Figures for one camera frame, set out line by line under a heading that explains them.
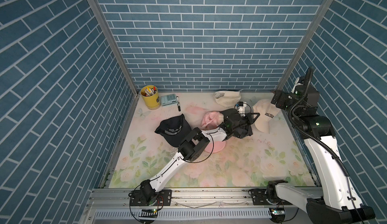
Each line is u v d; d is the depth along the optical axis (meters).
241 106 0.87
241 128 0.99
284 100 0.59
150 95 1.02
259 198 0.74
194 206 0.72
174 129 0.98
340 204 0.36
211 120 0.93
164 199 0.74
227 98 1.07
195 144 0.66
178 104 1.12
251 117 0.86
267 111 0.89
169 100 1.13
